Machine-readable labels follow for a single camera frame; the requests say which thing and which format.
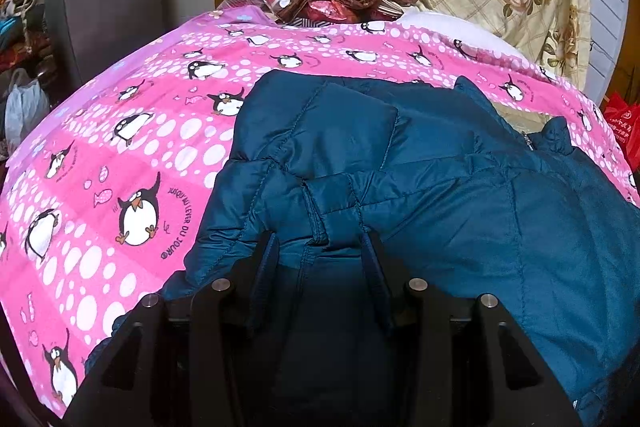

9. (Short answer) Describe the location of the blue puffer jacket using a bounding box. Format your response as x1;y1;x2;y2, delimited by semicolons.
84;69;640;427

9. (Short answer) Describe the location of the pink penguin bedsheet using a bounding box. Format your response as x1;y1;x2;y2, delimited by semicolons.
1;8;639;424

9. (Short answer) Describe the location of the red gift bag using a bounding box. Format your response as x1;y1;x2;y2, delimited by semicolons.
604;92;640;172

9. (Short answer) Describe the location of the white plastic bag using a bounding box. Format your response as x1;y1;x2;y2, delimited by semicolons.
4;69;50;148

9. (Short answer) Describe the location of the white pillow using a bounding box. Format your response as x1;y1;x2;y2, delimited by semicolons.
397;10;525;60

